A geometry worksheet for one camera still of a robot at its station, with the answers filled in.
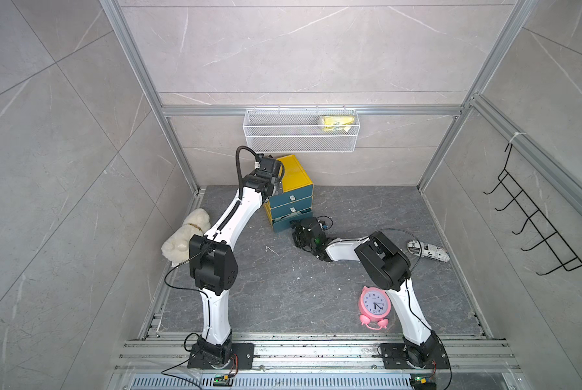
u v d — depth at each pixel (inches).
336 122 33.3
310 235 32.4
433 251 36.8
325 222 44.7
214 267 20.1
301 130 39.7
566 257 23.3
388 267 22.8
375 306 32.1
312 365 28.7
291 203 37.3
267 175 26.9
